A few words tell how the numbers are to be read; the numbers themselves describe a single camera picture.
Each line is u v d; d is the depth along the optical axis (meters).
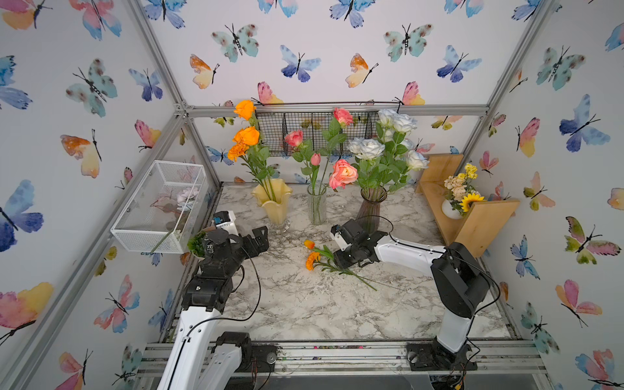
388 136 0.83
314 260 0.91
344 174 0.65
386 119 0.79
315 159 0.86
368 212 0.94
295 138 0.85
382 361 0.74
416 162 0.76
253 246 0.64
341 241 0.77
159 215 0.72
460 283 0.48
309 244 0.98
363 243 0.71
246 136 0.77
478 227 0.83
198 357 0.43
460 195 0.87
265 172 0.85
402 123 0.73
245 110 0.81
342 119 0.83
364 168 0.83
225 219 0.61
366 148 0.75
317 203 0.99
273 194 0.94
